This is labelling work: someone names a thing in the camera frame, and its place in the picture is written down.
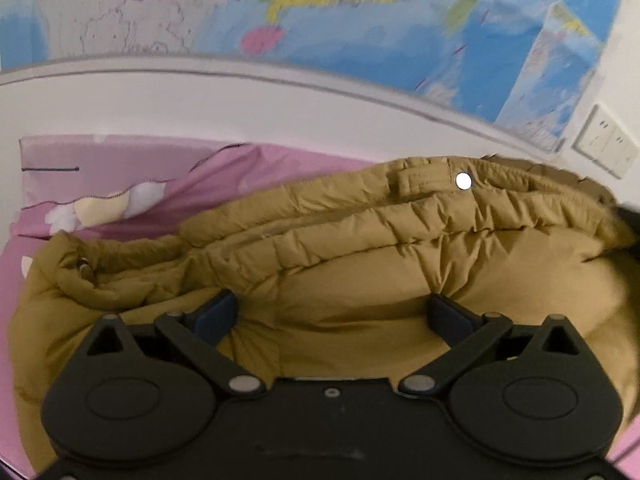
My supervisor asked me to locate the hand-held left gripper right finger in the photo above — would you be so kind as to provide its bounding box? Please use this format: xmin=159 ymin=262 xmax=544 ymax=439
xmin=398 ymin=294 xmax=587 ymax=399

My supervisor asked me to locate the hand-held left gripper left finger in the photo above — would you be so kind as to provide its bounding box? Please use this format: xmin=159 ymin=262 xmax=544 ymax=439
xmin=84 ymin=290 xmax=264 ymax=401

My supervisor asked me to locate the tan puffer jacket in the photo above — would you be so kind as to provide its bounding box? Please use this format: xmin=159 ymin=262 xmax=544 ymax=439
xmin=7 ymin=155 xmax=640 ymax=476

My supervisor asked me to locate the pink printed quilt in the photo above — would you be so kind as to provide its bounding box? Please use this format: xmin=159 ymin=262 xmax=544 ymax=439
xmin=10 ymin=134 xmax=388 ymax=243

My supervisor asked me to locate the pink bed sheet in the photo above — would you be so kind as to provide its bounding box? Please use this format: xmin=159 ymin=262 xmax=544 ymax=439
xmin=0 ymin=225 xmax=640 ymax=473

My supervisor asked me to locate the white wall socket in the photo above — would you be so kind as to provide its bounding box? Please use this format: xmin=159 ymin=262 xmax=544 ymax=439
xmin=571 ymin=104 xmax=635 ymax=179

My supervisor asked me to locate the colourful wall map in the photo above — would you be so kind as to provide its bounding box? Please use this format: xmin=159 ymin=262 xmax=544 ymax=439
xmin=0 ymin=0 xmax=627 ymax=155

